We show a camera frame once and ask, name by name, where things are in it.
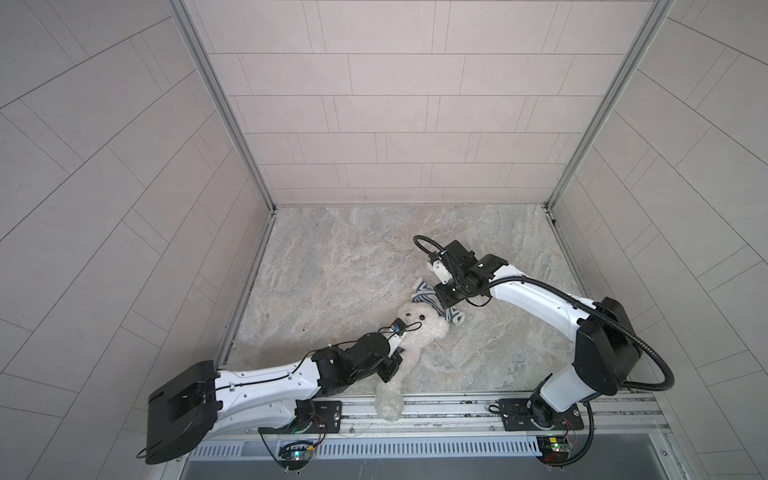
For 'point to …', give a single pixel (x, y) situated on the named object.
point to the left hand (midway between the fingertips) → (409, 350)
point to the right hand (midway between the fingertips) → (437, 298)
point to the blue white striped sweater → (424, 292)
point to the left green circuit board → (294, 455)
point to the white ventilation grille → (352, 448)
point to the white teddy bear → (423, 324)
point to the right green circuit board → (555, 450)
